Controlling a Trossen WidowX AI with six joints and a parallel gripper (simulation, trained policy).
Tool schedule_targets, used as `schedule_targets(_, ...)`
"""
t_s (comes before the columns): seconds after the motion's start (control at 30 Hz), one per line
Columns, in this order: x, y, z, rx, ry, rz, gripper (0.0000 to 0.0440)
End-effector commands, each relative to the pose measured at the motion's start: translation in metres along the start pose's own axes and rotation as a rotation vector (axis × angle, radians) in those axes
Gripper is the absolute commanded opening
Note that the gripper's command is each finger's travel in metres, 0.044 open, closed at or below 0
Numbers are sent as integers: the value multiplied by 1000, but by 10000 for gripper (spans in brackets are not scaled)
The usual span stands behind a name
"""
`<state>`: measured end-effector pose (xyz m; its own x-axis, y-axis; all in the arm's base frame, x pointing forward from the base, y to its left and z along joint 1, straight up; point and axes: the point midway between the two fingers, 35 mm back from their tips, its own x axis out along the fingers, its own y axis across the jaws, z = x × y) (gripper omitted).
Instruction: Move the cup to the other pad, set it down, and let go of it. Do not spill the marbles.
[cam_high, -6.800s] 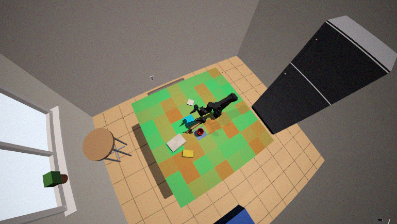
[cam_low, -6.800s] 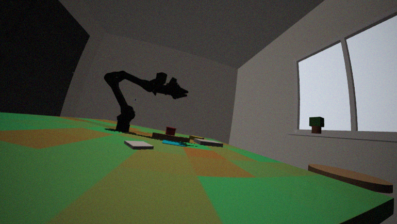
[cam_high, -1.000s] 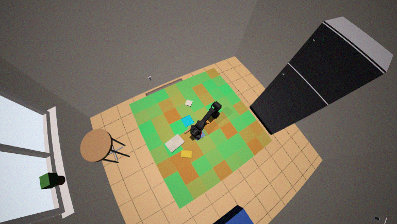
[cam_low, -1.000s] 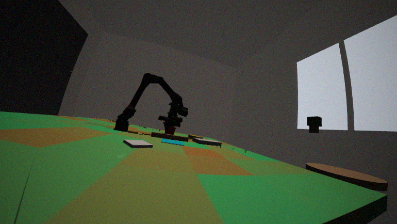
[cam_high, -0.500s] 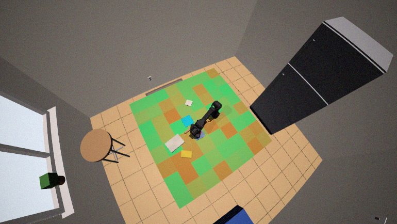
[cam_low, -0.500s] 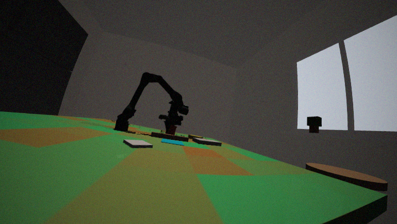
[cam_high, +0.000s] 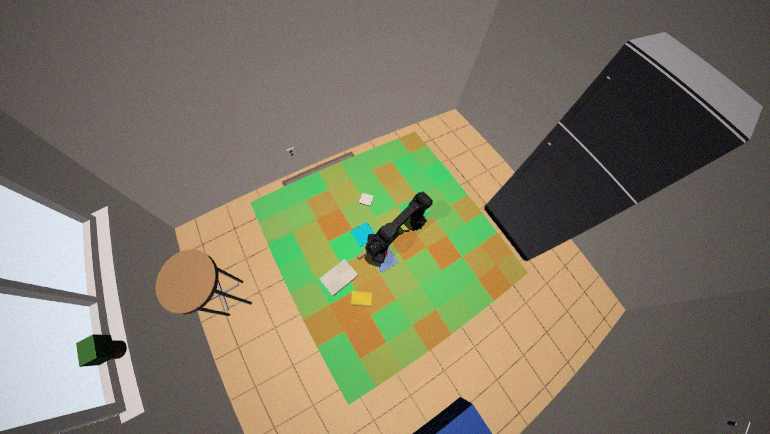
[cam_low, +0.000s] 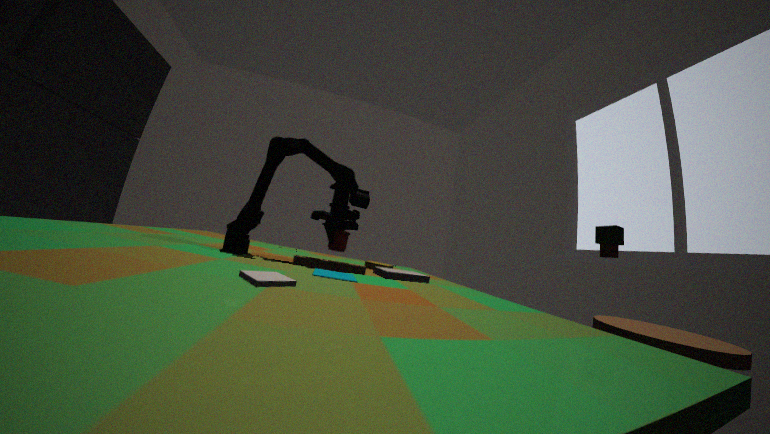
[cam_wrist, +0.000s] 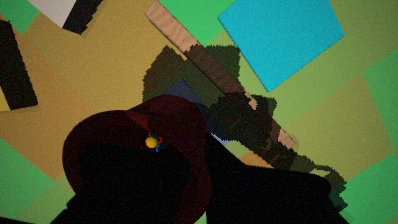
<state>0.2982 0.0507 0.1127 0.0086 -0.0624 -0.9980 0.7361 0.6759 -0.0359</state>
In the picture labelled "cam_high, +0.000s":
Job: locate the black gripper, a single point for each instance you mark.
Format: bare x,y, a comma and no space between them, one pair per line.
380,257

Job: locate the yellow rectangular block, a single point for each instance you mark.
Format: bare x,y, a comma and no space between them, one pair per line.
361,299

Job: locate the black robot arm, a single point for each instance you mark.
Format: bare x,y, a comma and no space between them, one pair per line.
415,211

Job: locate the beige flat rectangular box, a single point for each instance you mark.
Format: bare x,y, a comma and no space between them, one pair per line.
338,277

